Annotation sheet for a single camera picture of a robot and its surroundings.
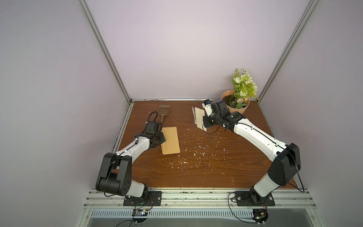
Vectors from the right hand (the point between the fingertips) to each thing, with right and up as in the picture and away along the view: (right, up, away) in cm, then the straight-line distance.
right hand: (204, 113), depth 82 cm
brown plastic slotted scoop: (-30, +3, +32) cm, 44 cm away
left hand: (-26, -16, +10) cm, 32 cm away
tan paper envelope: (-21, -22, +9) cm, 31 cm away
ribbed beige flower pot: (+23, +7, +14) cm, 27 cm away
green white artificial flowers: (+26, +16, +4) cm, 31 cm away
